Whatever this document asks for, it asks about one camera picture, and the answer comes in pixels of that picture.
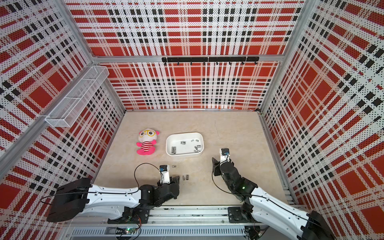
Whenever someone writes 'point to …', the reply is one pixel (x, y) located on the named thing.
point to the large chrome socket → (183, 142)
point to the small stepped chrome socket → (183, 177)
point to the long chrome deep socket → (173, 149)
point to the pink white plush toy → (147, 138)
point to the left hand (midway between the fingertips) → (179, 177)
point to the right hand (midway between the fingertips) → (218, 157)
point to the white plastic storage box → (173, 139)
